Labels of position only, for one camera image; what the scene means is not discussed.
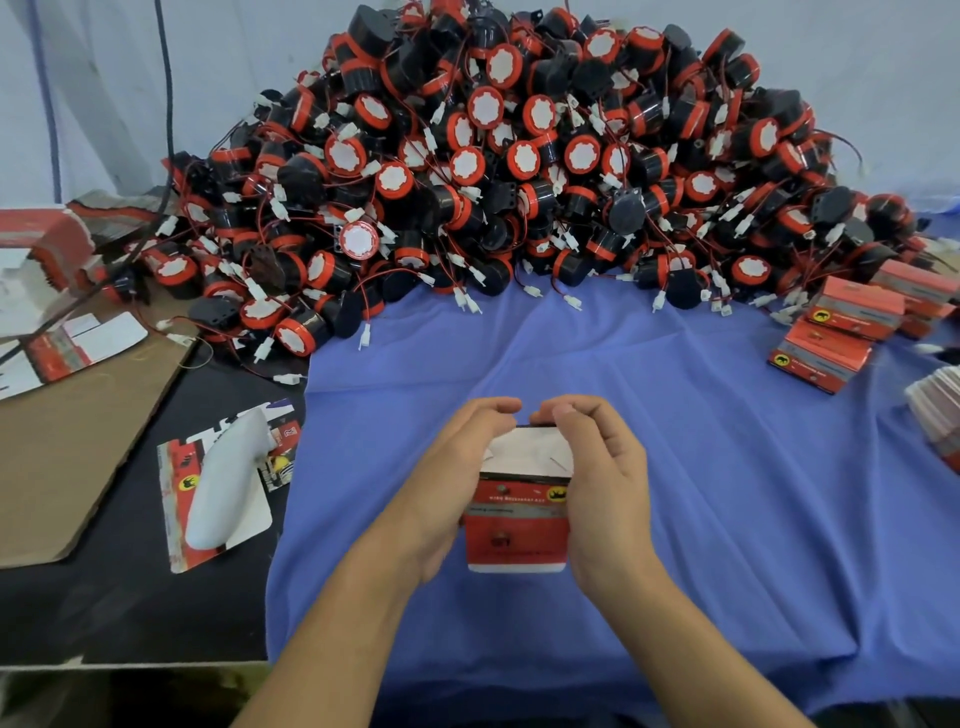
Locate person's right hand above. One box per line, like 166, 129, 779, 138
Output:
529, 394, 663, 599

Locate person's left hand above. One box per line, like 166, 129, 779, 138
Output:
393, 396, 525, 584

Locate pile of black red buzzers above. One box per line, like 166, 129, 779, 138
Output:
97, 0, 947, 365

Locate stack of box blanks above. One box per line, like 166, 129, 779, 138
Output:
904, 364, 960, 476

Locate person's right forearm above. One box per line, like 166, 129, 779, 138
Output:
577, 555, 819, 728

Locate person's left forearm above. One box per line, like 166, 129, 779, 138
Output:
232, 532, 452, 728

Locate blue table cloth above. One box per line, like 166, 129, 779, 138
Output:
262, 240, 960, 722

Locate brown cardboard piece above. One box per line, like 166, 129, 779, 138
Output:
0, 292, 198, 570

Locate black hanging cable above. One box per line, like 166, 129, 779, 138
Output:
153, 0, 179, 227

